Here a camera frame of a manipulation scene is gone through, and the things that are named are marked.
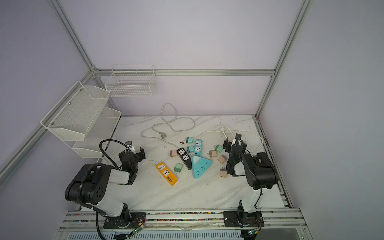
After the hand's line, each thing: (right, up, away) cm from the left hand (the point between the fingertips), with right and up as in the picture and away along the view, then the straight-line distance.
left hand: (132, 150), depth 93 cm
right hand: (+65, +7, +2) cm, 66 cm away
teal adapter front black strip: (+37, 0, +5) cm, 37 cm away
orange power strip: (+27, -16, -9) cm, 32 cm away
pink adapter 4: (+57, -6, +1) cm, 58 cm away
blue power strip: (+42, +1, +5) cm, 42 cm away
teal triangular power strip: (+43, -9, -5) cm, 44 cm away
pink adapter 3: (+57, -13, -5) cm, 59 cm away
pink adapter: (+26, -3, +2) cm, 26 cm away
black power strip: (+34, -5, 0) cm, 34 cm away
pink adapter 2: (+52, -3, +3) cm, 52 cm away
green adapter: (+56, 0, +5) cm, 56 cm away
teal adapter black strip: (+36, +6, +10) cm, 38 cm away
